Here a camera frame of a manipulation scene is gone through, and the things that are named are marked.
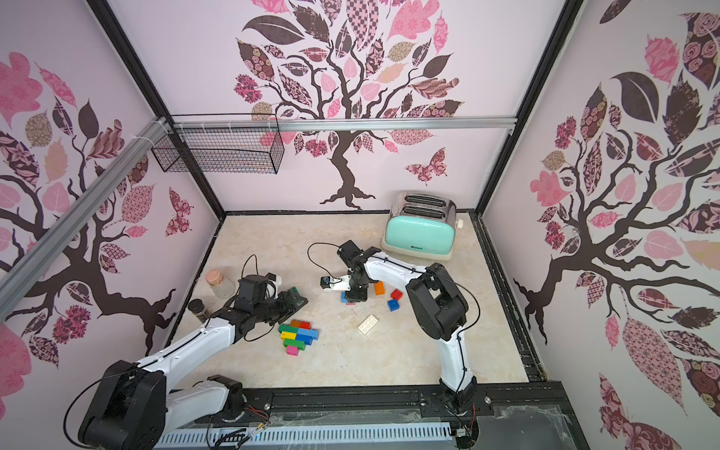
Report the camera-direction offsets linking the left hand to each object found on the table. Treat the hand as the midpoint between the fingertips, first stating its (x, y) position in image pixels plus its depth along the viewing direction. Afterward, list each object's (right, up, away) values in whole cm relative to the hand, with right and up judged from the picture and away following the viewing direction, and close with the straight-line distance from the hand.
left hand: (306, 309), depth 85 cm
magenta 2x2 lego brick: (-3, -11, -3) cm, 12 cm away
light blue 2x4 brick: (+12, +4, 0) cm, 12 cm away
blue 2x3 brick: (0, -9, -1) cm, 9 cm away
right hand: (+14, +5, +9) cm, 18 cm away
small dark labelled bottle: (-32, +2, -3) cm, 32 cm away
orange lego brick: (+24, +5, +10) cm, 26 cm away
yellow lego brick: (-5, -8, -2) cm, 9 cm away
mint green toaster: (+38, +26, +11) cm, 48 cm away
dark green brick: (-6, +4, +10) cm, 12 cm away
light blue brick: (+1, -7, -1) cm, 8 cm away
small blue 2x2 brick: (+28, 0, +7) cm, 29 cm away
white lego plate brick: (+19, -5, +2) cm, 20 cm away
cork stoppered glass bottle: (-29, +6, +5) cm, 30 cm away
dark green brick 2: (-6, -6, 0) cm, 8 cm away
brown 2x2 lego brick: (-4, -5, +2) cm, 7 cm away
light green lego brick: (-2, -10, -2) cm, 11 cm away
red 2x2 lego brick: (-1, -6, +2) cm, 6 cm away
